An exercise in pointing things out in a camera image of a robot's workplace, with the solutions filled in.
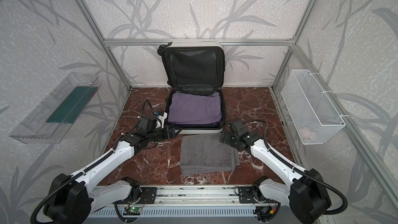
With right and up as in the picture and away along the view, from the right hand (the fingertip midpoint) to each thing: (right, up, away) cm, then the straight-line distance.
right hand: (225, 134), depth 85 cm
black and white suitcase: (-18, +37, +14) cm, 43 cm away
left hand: (-25, +5, -3) cm, 26 cm away
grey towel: (-11, -11, +1) cm, 15 cm away
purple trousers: (-20, +14, +17) cm, 30 cm away
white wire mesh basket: (+33, +12, -24) cm, 43 cm away
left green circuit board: (-45, -33, -13) cm, 57 cm away
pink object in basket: (+37, +4, -12) cm, 39 cm away
